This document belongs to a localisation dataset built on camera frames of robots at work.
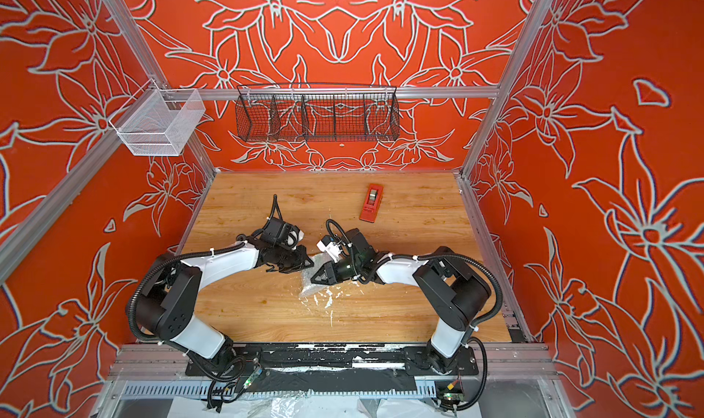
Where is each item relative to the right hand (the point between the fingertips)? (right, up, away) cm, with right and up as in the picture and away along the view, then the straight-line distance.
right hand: (313, 278), depth 80 cm
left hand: (-1, +3, +9) cm, 9 cm away
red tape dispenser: (+19, +22, +23) cm, 38 cm away
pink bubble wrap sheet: (-1, -2, 0) cm, 3 cm away
